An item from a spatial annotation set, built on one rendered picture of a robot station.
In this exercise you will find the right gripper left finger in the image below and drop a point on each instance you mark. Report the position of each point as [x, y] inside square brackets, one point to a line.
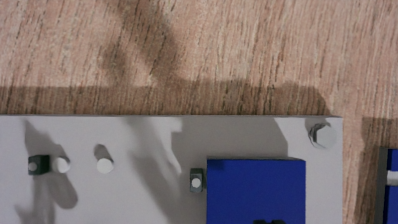
[260, 221]

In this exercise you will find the blue rectangular plate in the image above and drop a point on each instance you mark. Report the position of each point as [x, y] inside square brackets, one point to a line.
[241, 189]

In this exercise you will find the grey fixture plate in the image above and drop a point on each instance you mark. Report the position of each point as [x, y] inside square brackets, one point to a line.
[153, 156]

